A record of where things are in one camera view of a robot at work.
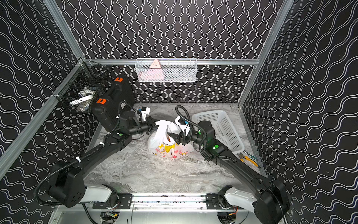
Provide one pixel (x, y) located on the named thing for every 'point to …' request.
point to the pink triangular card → (154, 72)
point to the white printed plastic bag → (161, 143)
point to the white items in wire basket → (82, 102)
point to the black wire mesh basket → (76, 94)
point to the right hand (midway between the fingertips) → (173, 125)
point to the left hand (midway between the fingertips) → (163, 120)
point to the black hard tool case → (106, 108)
